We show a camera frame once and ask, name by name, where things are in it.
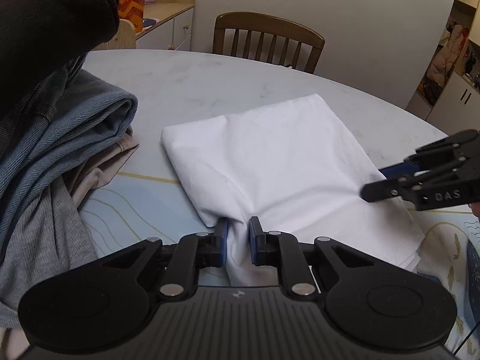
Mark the white t-shirt navy collar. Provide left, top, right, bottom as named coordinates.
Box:
left=161, top=94, right=423, bottom=287

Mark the person's right hand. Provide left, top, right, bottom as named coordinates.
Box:
left=469, top=202, right=480, bottom=219

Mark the white storage shelf unit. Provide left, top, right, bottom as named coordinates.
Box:
left=406, top=0, right=479, bottom=134

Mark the blue patterned table mat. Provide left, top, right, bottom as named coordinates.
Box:
left=80, top=172, right=479, bottom=359

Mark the beige garment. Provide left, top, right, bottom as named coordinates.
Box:
left=64, top=126, right=139, bottom=208

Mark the grey ribbed garment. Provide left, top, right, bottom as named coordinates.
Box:
left=1, top=178, right=97, bottom=328

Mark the blue-grey folded garment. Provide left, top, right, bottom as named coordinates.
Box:
left=1, top=67, right=138, bottom=250

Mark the light wooden chair back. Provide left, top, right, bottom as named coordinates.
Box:
left=93, top=19, right=136, bottom=51

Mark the white wooden cabinet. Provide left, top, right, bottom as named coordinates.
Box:
left=136, top=0, right=195, bottom=51

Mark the black garment on pile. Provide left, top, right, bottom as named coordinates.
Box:
left=1, top=0, right=120, bottom=138

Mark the black cable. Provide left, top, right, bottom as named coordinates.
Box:
left=451, top=329, right=475, bottom=357

